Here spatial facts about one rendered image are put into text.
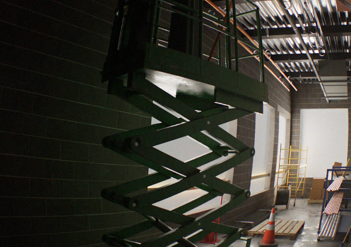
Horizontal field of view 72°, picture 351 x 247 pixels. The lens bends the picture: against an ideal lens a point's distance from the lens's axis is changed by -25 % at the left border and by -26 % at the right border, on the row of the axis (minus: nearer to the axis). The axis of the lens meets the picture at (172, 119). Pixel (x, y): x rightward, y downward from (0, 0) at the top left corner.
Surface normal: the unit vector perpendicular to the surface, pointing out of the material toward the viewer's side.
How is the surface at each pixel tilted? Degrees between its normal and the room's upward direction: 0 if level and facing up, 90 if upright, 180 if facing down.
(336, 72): 90
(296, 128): 90
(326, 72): 90
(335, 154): 90
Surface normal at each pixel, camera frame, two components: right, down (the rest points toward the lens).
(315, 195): -0.51, -0.13
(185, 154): 0.81, -0.01
